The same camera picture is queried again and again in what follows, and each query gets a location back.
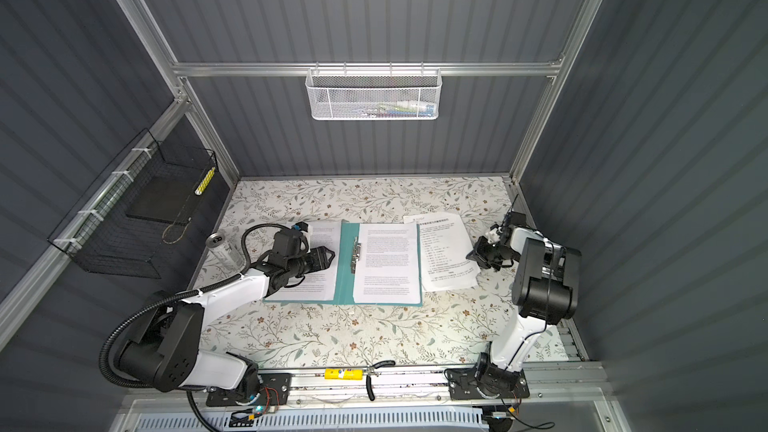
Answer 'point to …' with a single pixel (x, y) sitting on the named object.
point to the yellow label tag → (344, 374)
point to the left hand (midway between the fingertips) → (328, 254)
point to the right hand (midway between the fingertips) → (475, 259)
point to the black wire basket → (98, 232)
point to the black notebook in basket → (163, 197)
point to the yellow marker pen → (207, 177)
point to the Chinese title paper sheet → (445, 243)
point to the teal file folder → (345, 271)
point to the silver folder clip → (356, 254)
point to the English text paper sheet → (320, 282)
